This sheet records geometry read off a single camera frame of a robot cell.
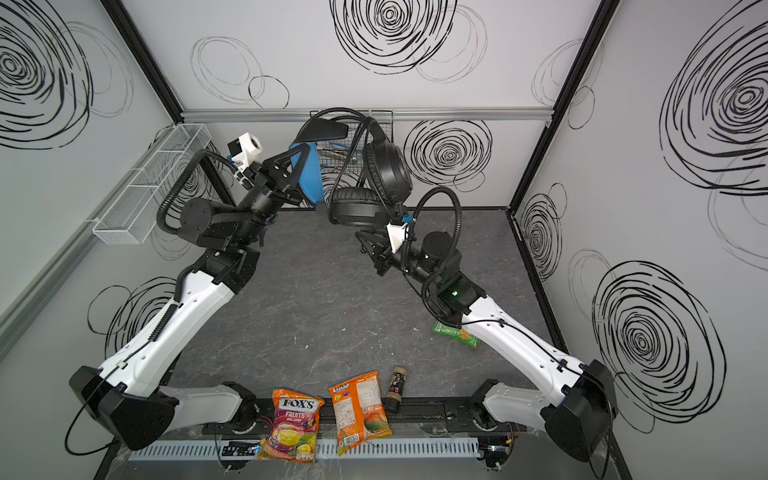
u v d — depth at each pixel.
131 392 0.38
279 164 0.49
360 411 0.72
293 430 0.68
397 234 0.55
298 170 0.49
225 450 0.72
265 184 0.46
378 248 0.57
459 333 0.85
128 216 0.72
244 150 0.50
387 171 0.40
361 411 0.72
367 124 0.44
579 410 0.38
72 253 0.59
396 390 0.75
